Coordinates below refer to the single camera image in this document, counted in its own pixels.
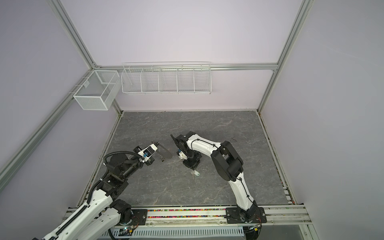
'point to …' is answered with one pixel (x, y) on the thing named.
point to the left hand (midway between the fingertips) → (156, 143)
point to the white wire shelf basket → (191, 77)
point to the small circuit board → (125, 232)
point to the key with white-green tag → (194, 172)
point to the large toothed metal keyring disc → (163, 151)
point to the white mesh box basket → (100, 91)
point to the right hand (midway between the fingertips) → (195, 168)
